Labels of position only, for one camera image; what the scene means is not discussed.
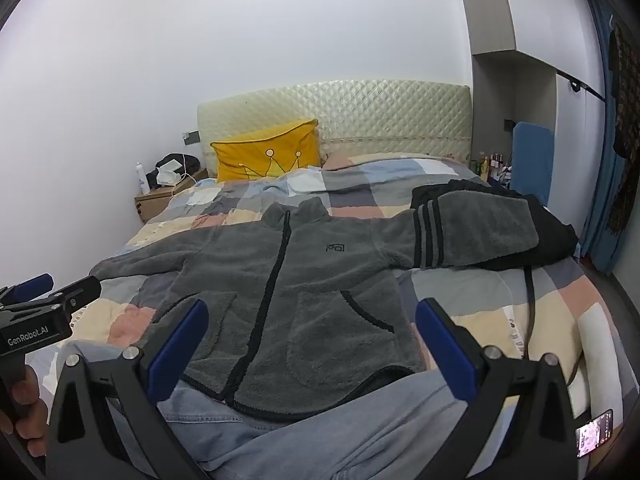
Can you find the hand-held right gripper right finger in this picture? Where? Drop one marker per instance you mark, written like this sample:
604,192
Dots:
447,350

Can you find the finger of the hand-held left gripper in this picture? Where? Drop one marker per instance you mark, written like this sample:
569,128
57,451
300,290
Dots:
75,292
31,285

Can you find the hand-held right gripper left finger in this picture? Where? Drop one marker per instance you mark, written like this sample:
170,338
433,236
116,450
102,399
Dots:
177,350

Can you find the grey fleece jacket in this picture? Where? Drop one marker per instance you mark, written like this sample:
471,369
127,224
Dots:
320,280

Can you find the black clothes pile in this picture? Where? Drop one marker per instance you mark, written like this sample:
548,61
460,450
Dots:
555,240

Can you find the person's left hand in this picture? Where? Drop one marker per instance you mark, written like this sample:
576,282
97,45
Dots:
27,400

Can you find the patchwork bed blanket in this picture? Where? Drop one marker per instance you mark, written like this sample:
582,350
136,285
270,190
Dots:
550,300

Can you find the wooden nightstand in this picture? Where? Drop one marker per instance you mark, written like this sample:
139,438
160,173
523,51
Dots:
155,205

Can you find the white spray bottle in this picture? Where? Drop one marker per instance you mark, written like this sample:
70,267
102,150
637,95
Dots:
142,180

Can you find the white paper bag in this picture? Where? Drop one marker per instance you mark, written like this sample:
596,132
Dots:
165,174

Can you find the light blue jeans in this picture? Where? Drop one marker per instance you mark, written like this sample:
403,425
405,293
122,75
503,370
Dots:
320,440

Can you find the smartphone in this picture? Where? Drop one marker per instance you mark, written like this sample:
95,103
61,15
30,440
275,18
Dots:
594,434

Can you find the black bag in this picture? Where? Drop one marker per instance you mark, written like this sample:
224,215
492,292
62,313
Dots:
187,162

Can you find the row of small bottles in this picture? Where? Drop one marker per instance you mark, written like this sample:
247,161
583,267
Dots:
492,165

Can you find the blue chair back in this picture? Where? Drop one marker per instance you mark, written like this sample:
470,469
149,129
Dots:
532,165

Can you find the yellow crown pillow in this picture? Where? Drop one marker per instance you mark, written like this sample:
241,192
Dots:
270,152

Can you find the cream quilted headboard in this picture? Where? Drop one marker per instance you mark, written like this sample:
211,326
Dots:
390,115

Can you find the blue curtain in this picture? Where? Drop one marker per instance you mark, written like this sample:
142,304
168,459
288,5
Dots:
600,160

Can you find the dark patterned hanging garment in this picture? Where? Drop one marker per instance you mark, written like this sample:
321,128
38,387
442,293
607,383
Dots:
625,110

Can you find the wall socket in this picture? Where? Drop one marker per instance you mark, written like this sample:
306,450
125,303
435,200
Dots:
190,138

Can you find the black wall rail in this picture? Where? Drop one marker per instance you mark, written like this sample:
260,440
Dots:
580,85

